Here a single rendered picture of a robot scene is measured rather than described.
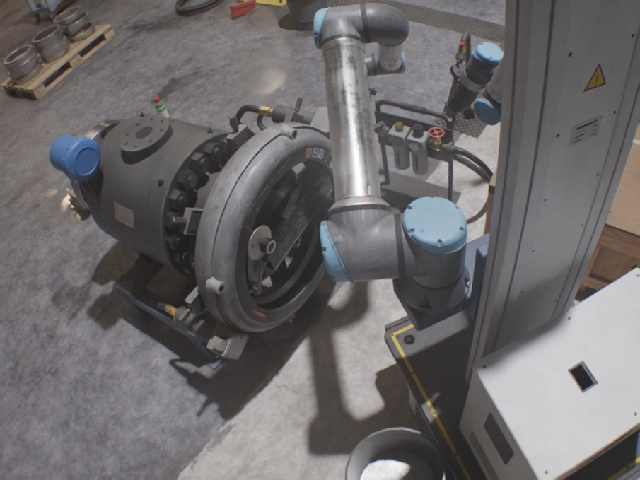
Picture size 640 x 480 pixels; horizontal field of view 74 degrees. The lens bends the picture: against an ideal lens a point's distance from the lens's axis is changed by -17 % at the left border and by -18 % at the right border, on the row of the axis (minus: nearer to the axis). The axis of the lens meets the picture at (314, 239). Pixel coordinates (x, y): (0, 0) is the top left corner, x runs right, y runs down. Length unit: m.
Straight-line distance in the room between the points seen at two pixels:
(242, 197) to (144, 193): 0.48
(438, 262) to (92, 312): 2.03
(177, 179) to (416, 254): 0.93
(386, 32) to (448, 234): 0.57
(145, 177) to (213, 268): 0.50
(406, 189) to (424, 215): 1.52
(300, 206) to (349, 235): 0.60
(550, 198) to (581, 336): 0.40
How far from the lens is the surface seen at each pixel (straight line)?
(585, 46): 0.83
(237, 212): 1.46
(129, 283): 2.39
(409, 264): 1.15
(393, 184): 2.69
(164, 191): 1.75
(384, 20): 1.36
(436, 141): 2.24
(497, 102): 1.42
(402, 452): 1.84
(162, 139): 1.87
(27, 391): 2.81
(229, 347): 1.73
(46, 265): 3.25
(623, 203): 2.12
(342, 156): 1.21
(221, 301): 1.58
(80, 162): 1.91
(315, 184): 1.78
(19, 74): 5.56
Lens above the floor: 1.92
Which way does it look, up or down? 50 degrees down
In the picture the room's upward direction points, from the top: 16 degrees counter-clockwise
